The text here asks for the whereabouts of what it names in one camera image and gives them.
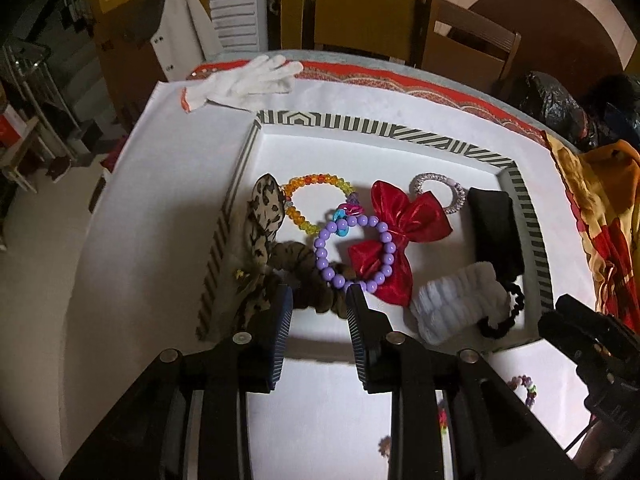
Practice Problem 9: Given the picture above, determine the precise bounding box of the white fluffy scrunchie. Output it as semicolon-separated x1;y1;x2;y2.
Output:
410;262;511;346

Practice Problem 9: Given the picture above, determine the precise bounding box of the leopard print scrunchie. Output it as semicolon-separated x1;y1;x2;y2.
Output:
201;174;347;341

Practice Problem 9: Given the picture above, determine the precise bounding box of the white striped-rim tray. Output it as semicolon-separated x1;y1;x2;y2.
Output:
196;110;553;351

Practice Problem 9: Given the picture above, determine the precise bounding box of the red satin bow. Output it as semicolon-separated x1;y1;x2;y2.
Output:
370;181;452;308

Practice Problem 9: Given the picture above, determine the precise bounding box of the black fabric headband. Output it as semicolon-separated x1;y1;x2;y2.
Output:
466;188;525;284

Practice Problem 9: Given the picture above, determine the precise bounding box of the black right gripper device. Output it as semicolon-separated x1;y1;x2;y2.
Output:
538;295;639;479

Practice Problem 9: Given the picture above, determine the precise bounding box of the red patterned tablecloth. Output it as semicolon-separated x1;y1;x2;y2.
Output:
185;58;551;148

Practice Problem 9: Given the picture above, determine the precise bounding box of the colourful floral cloth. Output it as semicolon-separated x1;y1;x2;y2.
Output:
547;136;639;332

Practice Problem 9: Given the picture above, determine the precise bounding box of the white cotton glove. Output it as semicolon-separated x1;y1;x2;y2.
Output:
180;54;304;113

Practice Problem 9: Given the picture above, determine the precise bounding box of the white jacket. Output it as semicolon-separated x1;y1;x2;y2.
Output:
150;0;224;82

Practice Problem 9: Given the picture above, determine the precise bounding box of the black plastic bag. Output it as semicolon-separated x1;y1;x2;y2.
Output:
509;72;639;153

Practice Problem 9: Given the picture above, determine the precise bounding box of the wooden chair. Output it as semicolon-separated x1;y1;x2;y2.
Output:
314;0;521;93

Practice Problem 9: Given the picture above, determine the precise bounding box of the round wooden table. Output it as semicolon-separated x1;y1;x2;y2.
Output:
470;0;623;98

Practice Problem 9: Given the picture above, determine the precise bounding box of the white louvered shutter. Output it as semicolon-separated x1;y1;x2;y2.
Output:
208;0;268;52

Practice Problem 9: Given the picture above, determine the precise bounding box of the black spiral hair tie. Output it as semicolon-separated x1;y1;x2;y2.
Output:
475;278;527;339

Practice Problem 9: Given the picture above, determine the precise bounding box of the small multicolour bead bracelet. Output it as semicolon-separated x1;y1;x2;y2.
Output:
506;374;538;409

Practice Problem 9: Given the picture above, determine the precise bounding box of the purple bead bracelet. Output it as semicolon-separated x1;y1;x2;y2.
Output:
313;212;398;295

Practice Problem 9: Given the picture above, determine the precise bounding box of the orange yellow bead bracelet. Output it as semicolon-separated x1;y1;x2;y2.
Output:
281;172;357;238

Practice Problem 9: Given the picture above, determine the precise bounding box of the silver glitter hair tie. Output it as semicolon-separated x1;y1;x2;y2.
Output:
409;172;469;216

